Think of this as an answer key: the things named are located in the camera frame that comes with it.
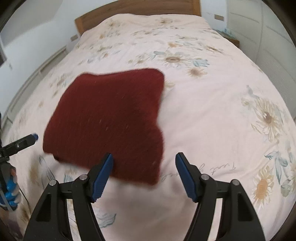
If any dark red knitted sweater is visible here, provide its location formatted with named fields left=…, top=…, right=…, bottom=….
left=43, top=68, right=165, bottom=186

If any wooden nightstand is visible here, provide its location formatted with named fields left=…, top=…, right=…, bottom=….
left=215, top=29, right=240, bottom=48

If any wall socket plate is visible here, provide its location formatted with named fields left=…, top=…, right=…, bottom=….
left=70, top=35, right=78, bottom=42
left=214, top=14, right=225, bottom=22

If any wooden headboard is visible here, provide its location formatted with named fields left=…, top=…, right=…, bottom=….
left=75, top=0, right=201, bottom=35

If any white wardrobe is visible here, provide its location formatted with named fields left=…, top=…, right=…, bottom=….
left=227, top=0, right=295, bottom=116

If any cream floral duvet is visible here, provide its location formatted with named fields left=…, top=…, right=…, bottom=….
left=1, top=14, right=295, bottom=240

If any hand in blue glove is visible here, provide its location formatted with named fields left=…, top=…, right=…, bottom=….
left=1, top=166, right=21, bottom=211

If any dark window with blind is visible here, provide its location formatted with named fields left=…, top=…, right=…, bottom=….
left=0, top=40, right=6, bottom=66

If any right wall socket plate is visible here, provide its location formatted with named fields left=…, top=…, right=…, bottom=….
left=214, top=14, right=225, bottom=22

